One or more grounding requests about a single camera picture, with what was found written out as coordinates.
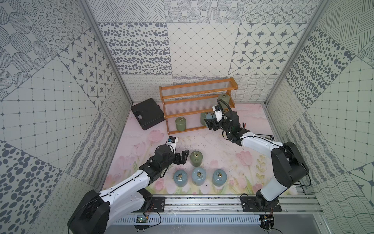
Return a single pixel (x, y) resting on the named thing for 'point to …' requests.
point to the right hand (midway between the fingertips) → (211, 118)
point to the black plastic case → (148, 113)
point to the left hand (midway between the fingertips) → (186, 151)
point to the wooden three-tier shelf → (185, 105)
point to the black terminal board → (270, 137)
